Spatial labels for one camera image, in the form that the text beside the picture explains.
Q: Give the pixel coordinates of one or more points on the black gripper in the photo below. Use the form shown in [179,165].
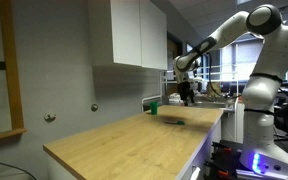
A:
[185,87]

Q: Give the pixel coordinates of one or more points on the green capped grey marker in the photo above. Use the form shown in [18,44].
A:
[175,122]

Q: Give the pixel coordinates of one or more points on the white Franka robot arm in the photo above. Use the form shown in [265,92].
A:
[267,96]

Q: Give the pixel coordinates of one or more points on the green plastic cup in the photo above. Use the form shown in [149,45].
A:
[154,108]

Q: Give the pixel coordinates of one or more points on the small black box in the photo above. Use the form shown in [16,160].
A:
[2,65]

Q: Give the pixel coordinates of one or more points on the white wall cabinet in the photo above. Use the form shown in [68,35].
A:
[127,33]

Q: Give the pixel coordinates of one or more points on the round metal wall knob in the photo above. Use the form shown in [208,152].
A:
[94,107]

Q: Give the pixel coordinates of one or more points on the metal wall hook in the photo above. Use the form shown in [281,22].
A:
[49,116]

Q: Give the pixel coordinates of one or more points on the wooden frame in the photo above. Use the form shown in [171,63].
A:
[12,83]

